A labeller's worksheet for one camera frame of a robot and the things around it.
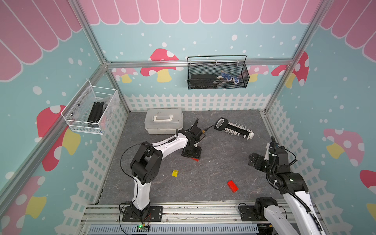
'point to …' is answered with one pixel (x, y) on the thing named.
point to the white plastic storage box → (163, 121)
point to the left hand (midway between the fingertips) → (194, 158)
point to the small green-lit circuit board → (142, 228)
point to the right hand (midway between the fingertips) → (256, 157)
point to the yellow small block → (175, 173)
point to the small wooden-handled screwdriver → (203, 130)
